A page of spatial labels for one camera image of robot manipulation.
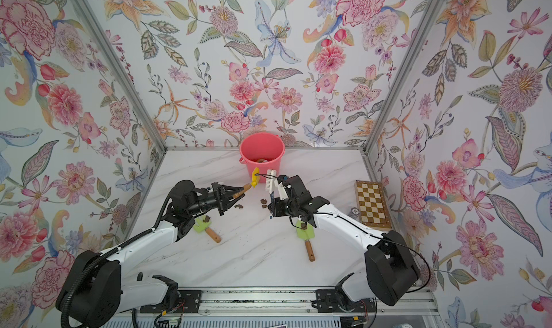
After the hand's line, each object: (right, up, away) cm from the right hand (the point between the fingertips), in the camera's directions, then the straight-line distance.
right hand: (270, 203), depth 84 cm
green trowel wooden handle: (+15, -13, +6) cm, 20 cm away
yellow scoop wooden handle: (-6, +9, -3) cm, 11 cm away
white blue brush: (0, +7, -3) cm, 8 cm away
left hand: (-8, +6, -12) cm, 16 cm away
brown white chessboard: (+45, -2, +11) cm, 46 cm away
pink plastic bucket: (-4, +22, +15) cm, 27 cm away
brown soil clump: (-3, -2, +16) cm, 16 cm away
